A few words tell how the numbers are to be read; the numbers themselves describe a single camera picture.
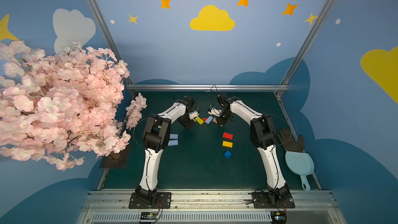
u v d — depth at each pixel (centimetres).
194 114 96
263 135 62
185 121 91
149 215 72
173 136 95
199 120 104
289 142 96
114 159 86
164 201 75
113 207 73
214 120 97
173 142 94
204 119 104
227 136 97
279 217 73
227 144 94
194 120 104
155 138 59
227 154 88
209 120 104
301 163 86
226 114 89
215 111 93
